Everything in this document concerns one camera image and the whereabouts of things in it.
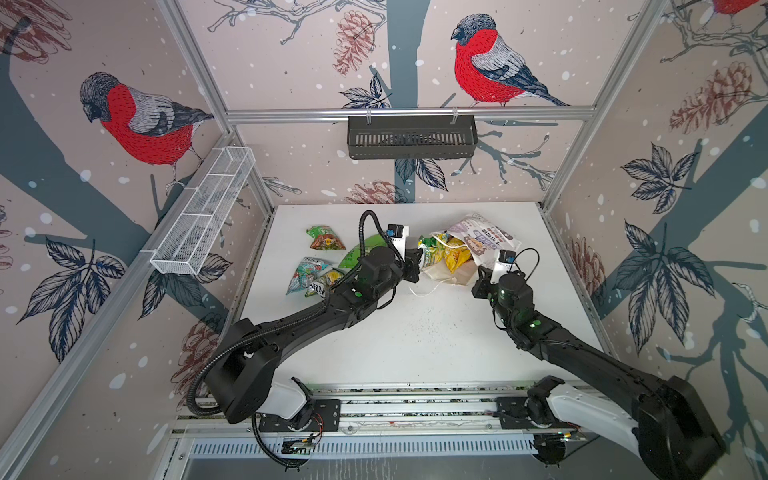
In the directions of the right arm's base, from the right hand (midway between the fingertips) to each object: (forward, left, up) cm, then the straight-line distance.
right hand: (480, 263), depth 84 cm
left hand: (-2, +16, +9) cm, 18 cm away
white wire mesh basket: (-9, +75, +15) cm, 77 cm away
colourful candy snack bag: (+3, +53, -10) cm, 54 cm away
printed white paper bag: (+10, -1, 0) cm, 10 cm away
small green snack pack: (0, +15, +6) cm, 16 cm away
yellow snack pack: (+8, +5, -7) cm, 12 cm away
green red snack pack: (+16, +50, -10) cm, 54 cm away
